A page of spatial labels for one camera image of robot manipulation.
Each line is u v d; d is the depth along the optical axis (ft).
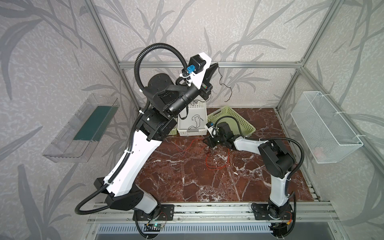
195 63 1.06
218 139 2.71
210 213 2.47
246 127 3.45
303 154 1.65
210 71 1.38
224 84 3.55
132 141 1.26
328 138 1.96
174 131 3.32
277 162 1.68
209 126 2.83
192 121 3.65
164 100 1.15
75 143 2.07
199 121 3.51
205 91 1.31
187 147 3.11
